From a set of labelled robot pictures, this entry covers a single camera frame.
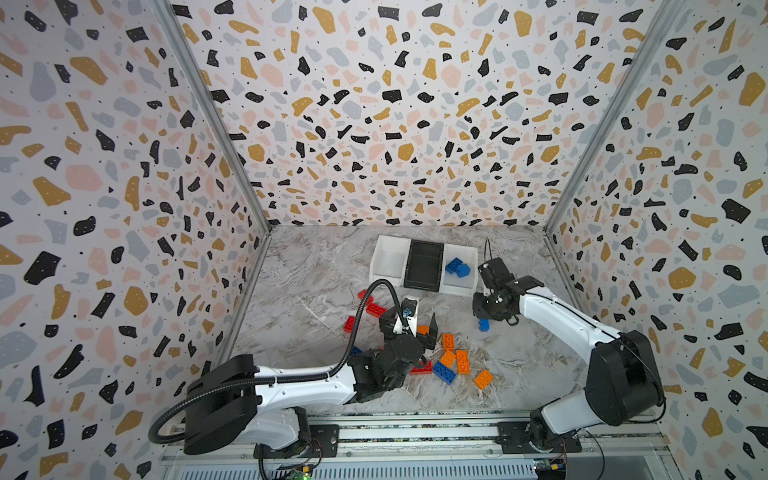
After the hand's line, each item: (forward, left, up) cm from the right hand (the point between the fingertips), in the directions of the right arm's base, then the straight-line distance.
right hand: (479, 302), depth 88 cm
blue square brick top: (+17, +2, -7) cm, 18 cm away
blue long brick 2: (+21, +5, -9) cm, 23 cm away
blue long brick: (-12, +36, -8) cm, 39 cm away
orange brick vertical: (-15, +18, +14) cm, 27 cm away
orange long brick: (-14, +5, -10) cm, 18 cm away
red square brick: (-3, +39, -8) cm, 40 cm away
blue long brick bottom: (-17, +11, -10) cm, 23 cm away
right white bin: (+13, +6, -9) cm, 17 cm away
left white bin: (+23, +28, -10) cm, 38 cm away
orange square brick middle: (-14, +10, -8) cm, 19 cm away
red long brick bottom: (-17, +15, -10) cm, 25 cm away
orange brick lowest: (-19, 0, -9) cm, 21 cm away
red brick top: (+8, +37, -9) cm, 39 cm away
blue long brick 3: (-6, -1, -4) cm, 7 cm away
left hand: (-9, +17, +11) cm, 22 cm away
